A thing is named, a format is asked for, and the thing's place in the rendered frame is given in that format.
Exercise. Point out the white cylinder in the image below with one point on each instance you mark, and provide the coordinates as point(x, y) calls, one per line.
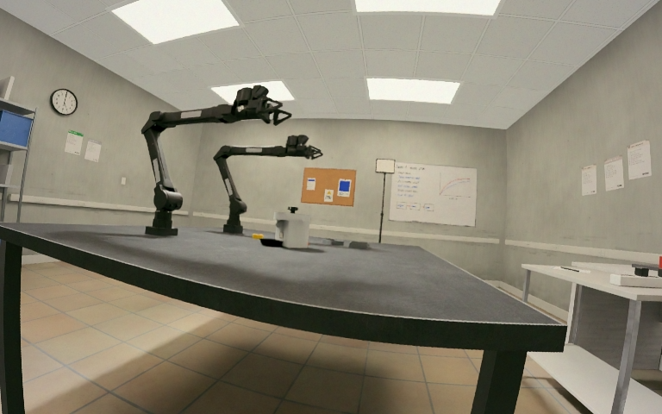
point(295, 231)

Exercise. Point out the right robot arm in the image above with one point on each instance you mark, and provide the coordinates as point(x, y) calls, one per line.
point(171, 200)

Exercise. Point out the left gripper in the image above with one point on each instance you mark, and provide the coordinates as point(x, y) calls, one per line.
point(310, 152)

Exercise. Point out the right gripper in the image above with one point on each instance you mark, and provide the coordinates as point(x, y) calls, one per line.
point(264, 113)

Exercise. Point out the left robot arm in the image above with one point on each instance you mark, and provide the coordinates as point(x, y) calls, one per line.
point(238, 207)

